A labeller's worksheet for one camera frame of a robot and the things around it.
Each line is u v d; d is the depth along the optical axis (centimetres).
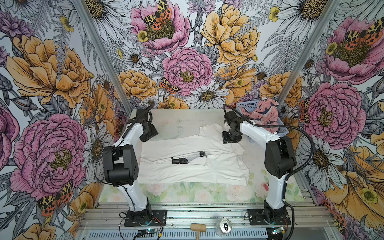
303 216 76
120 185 52
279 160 53
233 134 81
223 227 60
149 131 84
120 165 49
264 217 73
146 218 68
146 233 73
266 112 115
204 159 95
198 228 70
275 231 72
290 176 54
